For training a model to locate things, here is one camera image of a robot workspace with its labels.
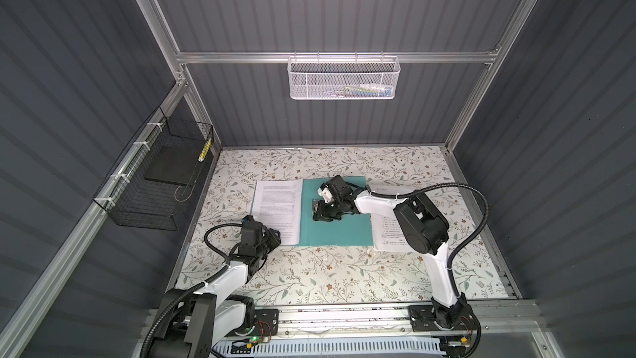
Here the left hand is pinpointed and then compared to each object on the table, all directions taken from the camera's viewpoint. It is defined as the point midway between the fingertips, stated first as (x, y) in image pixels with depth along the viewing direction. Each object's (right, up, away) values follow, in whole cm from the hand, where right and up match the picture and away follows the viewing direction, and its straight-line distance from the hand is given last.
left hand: (276, 234), depth 90 cm
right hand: (+14, +4, +6) cm, 16 cm away
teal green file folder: (+28, +1, +4) cm, 29 cm away
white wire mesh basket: (+26, +70, +34) cm, 82 cm away
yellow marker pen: (-22, +30, -9) cm, 38 cm away
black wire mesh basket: (-34, +19, -18) cm, 43 cm away
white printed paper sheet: (-1, +9, +10) cm, 13 cm away
